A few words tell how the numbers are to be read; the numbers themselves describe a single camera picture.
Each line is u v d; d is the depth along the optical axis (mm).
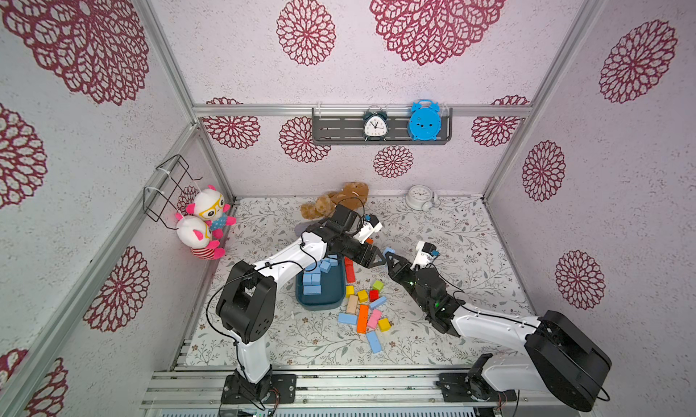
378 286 924
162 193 748
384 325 837
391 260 815
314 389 749
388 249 826
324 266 950
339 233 687
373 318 857
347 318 855
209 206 928
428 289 628
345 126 934
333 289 924
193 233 832
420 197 1166
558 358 432
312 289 915
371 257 746
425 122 898
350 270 970
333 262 973
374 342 815
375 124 898
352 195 1095
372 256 749
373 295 884
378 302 887
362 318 859
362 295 894
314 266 532
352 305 875
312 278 922
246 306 474
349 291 898
